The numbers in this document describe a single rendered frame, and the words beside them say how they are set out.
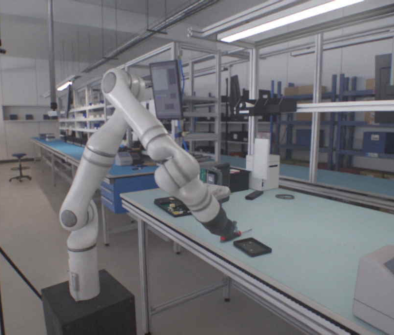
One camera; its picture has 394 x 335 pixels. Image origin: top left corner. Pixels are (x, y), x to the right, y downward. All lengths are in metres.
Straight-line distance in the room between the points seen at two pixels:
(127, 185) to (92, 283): 1.90
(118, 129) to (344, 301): 0.74
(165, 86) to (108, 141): 1.82
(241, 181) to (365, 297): 1.22
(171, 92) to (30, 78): 10.12
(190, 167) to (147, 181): 2.31
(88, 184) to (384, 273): 0.77
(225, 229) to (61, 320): 0.55
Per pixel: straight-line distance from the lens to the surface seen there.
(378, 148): 4.76
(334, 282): 0.89
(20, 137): 12.29
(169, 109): 2.64
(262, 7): 1.47
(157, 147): 0.69
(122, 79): 0.80
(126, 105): 0.77
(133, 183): 2.89
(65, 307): 1.07
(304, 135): 5.39
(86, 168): 0.89
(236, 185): 1.77
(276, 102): 1.75
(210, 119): 7.16
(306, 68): 6.04
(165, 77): 2.63
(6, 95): 12.31
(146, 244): 1.88
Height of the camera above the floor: 1.42
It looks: 9 degrees down
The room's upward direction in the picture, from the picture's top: straight up
